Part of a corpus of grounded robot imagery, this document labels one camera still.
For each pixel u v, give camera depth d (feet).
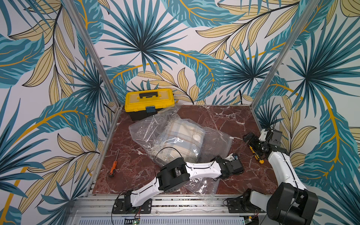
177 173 1.84
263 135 2.50
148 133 2.87
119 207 2.39
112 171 2.71
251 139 2.49
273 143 2.10
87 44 2.66
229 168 2.17
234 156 2.51
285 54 2.83
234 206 2.40
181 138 2.87
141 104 3.27
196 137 3.01
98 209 2.43
